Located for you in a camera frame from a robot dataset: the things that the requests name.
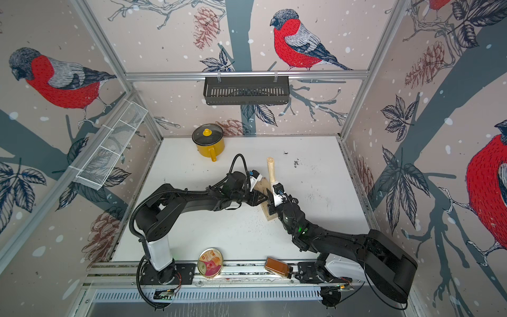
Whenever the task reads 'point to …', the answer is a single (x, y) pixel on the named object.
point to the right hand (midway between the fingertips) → (271, 186)
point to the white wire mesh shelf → (99, 167)
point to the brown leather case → (278, 267)
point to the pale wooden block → (262, 187)
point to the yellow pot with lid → (209, 139)
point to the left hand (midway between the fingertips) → (269, 195)
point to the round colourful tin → (210, 262)
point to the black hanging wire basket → (245, 90)
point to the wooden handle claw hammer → (270, 164)
